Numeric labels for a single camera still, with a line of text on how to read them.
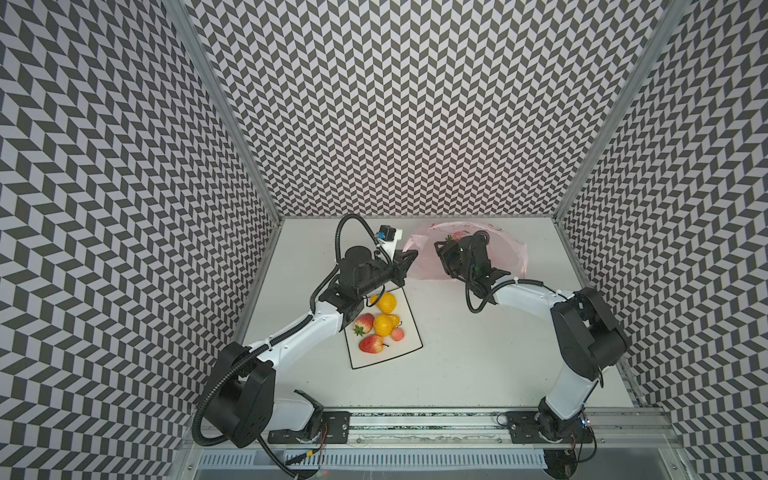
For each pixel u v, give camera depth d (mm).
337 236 576
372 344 818
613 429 755
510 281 609
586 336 475
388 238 658
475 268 709
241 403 403
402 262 664
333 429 721
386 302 889
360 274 600
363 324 859
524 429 722
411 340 863
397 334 867
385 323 863
